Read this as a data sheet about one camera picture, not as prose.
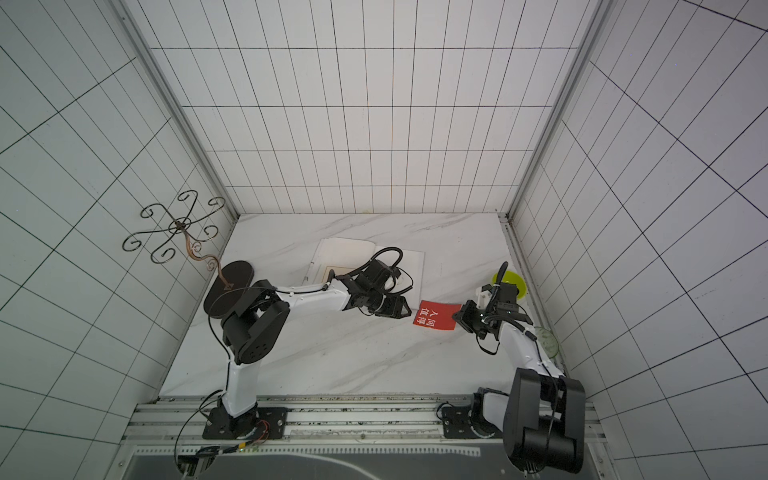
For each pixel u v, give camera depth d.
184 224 0.76
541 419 0.41
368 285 0.74
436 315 0.90
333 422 0.74
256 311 0.57
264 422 0.72
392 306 0.79
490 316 0.65
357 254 1.08
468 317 0.76
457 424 0.72
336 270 1.07
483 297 0.81
